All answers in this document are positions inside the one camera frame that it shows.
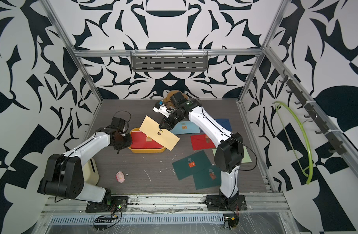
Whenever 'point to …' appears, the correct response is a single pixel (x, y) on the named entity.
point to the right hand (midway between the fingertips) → (161, 123)
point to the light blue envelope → (184, 127)
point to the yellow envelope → (165, 137)
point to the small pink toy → (120, 177)
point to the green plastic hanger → (303, 171)
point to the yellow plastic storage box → (145, 150)
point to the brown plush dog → (169, 102)
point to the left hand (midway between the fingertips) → (129, 141)
